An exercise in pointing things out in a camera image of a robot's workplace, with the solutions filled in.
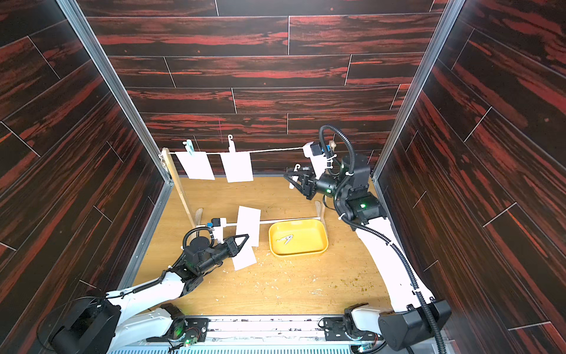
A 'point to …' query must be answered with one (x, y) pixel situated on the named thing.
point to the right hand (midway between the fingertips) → (293, 169)
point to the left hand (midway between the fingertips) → (250, 237)
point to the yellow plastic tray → (293, 238)
